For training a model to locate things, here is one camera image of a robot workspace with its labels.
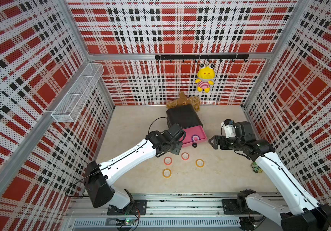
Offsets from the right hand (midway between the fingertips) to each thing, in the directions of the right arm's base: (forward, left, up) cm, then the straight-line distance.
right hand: (218, 140), depth 76 cm
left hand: (-1, +23, -2) cm, 23 cm away
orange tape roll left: (-10, +29, -20) cm, 37 cm away
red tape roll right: (0, +17, -20) cm, 27 cm away
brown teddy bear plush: (+43, +10, -11) cm, 46 cm away
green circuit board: (-34, +48, -19) cm, 62 cm away
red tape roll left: (-3, +28, -20) cm, 35 cm away
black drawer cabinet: (+22, +16, -4) cm, 27 cm away
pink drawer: (+11, +7, -8) cm, 16 cm away
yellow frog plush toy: (+43, +3, +14) cm, 45 cm away
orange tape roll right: (-5, +8, -20) cm, 22 cm away
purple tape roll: (+7, +11, -7) cm, 15 cm away
